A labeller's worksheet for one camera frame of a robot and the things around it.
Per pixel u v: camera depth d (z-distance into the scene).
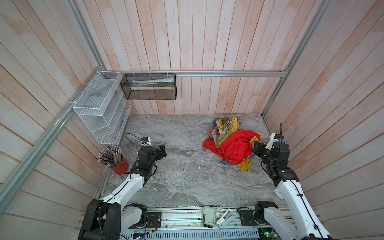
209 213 0.72
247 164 0.90
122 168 0.84
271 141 0.69
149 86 1.04
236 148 0.81
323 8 0.69
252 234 0.70
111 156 0.83
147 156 0.65
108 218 0.40
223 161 0.92
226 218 0.72
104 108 0.72
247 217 0.73
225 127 0.88
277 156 0.58
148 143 0.76
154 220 0.73
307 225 0.41
